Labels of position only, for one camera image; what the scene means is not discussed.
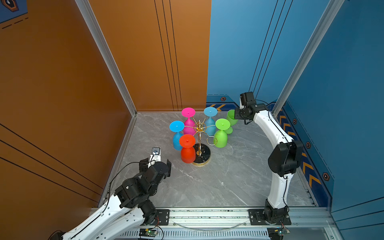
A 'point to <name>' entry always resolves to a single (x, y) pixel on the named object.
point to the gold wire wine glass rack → (202, 151)
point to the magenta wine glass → (189, 125)
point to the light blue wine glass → (177, 126)
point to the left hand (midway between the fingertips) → (160, 159)
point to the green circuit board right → (276, 233)
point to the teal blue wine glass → (210, 124)
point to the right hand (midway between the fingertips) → (237, 113)
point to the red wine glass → (187, 141)
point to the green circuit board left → (148, 232)
